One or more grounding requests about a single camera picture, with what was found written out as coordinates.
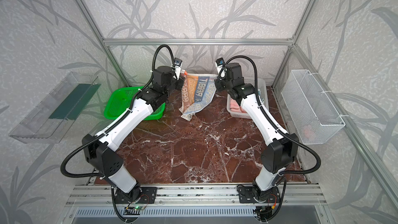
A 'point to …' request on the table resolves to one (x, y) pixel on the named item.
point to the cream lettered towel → (198, 90)
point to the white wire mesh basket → (316, 118)
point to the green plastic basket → (118, 100)
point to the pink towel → (235, 107)
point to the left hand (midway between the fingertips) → (180, 68)
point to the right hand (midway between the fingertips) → (219, 72)
